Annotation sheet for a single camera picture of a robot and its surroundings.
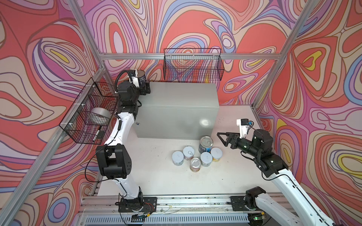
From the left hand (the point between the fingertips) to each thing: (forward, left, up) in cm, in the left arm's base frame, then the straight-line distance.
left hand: (141, 77), depth 78 cm
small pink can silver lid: (-37, -31, -35) cm, 60 cm away
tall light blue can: (-26, -38, -31) cm, 55 cm away
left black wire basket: (+1, +28, -13) cm, 31 cm away
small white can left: (-33, -20, -35) cm, 52 cm away
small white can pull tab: (-29, -27, -35) cm, 53 cm away
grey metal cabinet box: (+5, -26, -33) cm, 42 cm away
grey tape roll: (-22, +19, -8) cm, 31 cm away
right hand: (-30, -44, -16) cm, 55 cm away
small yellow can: (-30, -44, -35) cm, 64 cm away
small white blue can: (-33, -38, -35) cm, 61 cm away
